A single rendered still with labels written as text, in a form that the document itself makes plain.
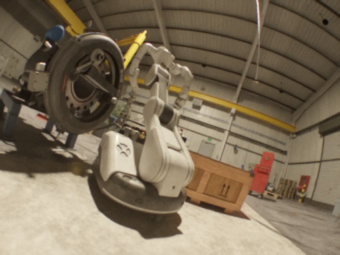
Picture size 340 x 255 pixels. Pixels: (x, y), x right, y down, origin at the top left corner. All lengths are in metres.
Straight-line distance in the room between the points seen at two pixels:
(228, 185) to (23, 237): 1.49
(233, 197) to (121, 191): 1.15
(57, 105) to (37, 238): 0.67
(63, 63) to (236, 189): 1.70
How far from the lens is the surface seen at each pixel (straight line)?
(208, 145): 11.37
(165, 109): 0.92
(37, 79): 0.83
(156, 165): 0.64
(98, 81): 1.04
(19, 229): 0.52
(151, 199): 0.67
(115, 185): 0.67
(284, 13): 9.12
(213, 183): 1.44
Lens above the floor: 0.39
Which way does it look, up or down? 9 degrees up
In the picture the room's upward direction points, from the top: 22 degrees clockwise
